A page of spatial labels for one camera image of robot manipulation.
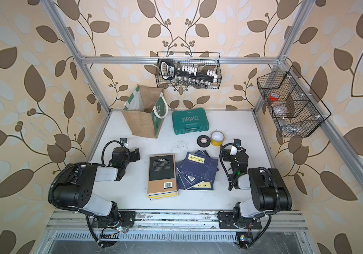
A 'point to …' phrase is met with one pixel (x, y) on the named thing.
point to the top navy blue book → (199, 165)
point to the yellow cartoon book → (163, 196)
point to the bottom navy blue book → (204, 186)
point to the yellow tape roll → (217, 138)
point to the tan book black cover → (161, 176)
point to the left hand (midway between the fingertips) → (127, 148)
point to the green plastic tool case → (194, 119)
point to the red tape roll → (273, 97)
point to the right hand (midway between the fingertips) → (230, 145)
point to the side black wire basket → (296, 110)
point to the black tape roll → (203, 145)
